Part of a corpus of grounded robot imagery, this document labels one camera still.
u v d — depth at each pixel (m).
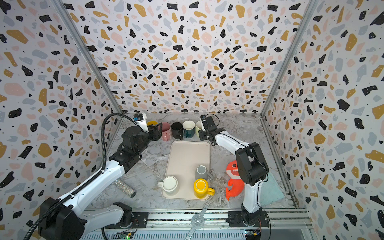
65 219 0.37
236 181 0.82
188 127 1.01
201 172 0.80
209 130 0.76
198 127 0.97
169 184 0.78
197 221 0.74
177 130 1.01
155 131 0.68
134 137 0.57
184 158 0.97
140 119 0.65
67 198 0.41
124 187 0.82
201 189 0.75
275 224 0.73
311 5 0.71
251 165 0.51
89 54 0.86
